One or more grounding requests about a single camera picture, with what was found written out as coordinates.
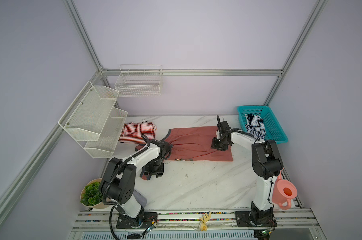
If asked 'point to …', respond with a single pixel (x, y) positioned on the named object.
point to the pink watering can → (283, 191)
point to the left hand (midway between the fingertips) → (151, 177)
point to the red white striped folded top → (131, 132)
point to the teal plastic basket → (274, 130)
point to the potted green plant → (91, 194)
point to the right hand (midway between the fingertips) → (212, 146)
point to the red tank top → (192, 144)
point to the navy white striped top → (255, 126)
